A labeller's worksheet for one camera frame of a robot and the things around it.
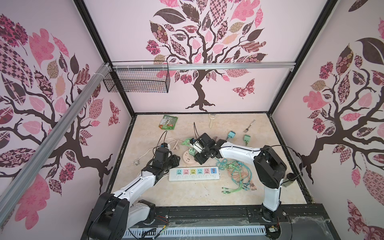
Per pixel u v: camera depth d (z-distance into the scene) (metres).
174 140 1.02
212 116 1.18
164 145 0.78
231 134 1.06
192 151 0.90
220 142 0.67
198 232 0.70
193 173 0.85
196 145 0.78
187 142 0.92
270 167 0.49
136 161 0.92
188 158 0.92
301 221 0.73
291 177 0.77
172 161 0.77
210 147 0.69
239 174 0.85
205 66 0.95
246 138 1.03
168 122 1.14
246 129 1.10
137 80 1.22
